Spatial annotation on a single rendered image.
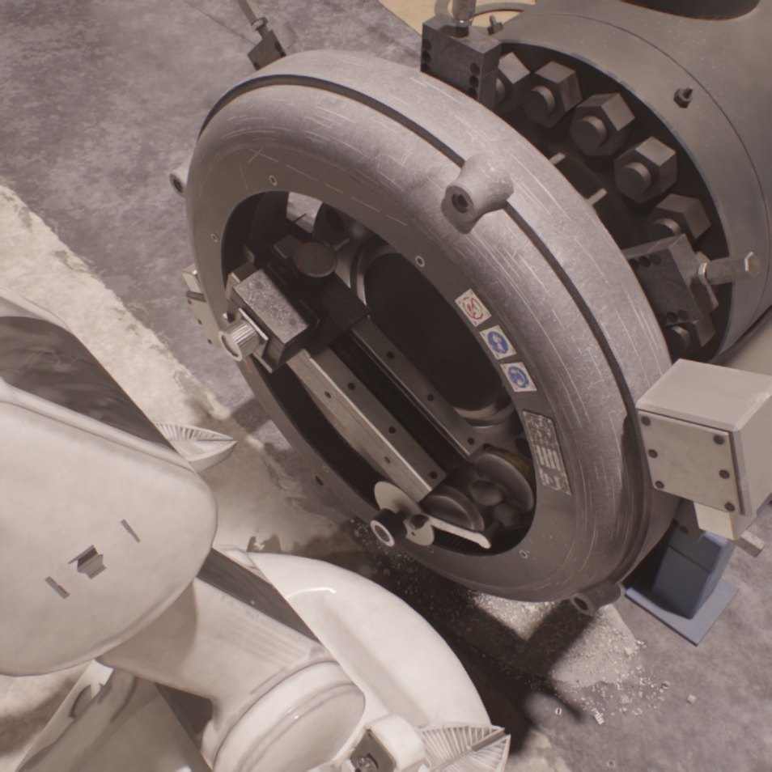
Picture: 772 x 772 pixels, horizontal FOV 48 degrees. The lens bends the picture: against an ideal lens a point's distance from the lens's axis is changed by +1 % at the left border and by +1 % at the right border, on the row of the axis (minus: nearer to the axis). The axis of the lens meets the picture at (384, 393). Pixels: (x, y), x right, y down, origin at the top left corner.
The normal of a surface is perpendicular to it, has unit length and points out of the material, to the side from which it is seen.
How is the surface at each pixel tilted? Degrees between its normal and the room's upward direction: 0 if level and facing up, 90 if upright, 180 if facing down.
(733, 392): 23
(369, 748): 50
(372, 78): 2
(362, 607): 12
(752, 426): 68
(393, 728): 41
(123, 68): 0
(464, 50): 90
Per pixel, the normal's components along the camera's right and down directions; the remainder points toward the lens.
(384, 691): -0.73, 0.22
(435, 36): -0.69, 0.56
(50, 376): 0.28, -0.81
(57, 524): 0.68, 0.52
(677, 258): 0.52, -0.05
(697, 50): 0.22, -0.43
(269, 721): -0.17, -0.53
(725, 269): -0.85, 0.07
